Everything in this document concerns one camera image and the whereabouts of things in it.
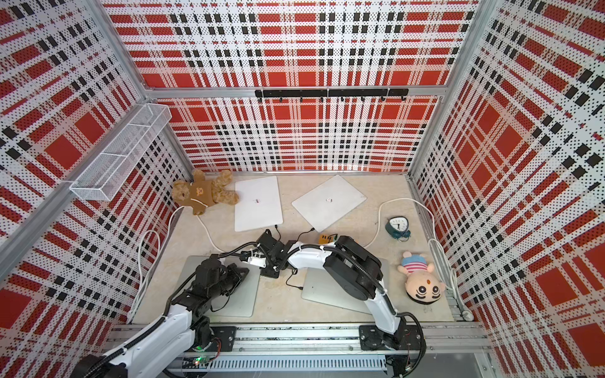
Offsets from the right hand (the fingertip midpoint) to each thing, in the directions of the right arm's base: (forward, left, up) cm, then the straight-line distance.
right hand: (270, 262), depth 90 cm
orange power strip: (+9, -21, +1) cm, 23 cm away
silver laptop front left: (-14, +8, 0) cm, 16 cm away
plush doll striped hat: (-12, -53, +7) cm, 55 cm away
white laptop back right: (+31, -24, -2) cm, 39 cm away
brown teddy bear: (+29, +34, +7) cm, 45 cm away
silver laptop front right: (-9, -18, 0) cm, 20 cm away
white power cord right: (-19, -71, -4) cm, 74 cm away
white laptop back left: (+30, +10, -1) cm, 32 cm away
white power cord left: (-12, +47, -1) cm, 48 cm away
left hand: (-3, +5, +2) cm, 6 cm away
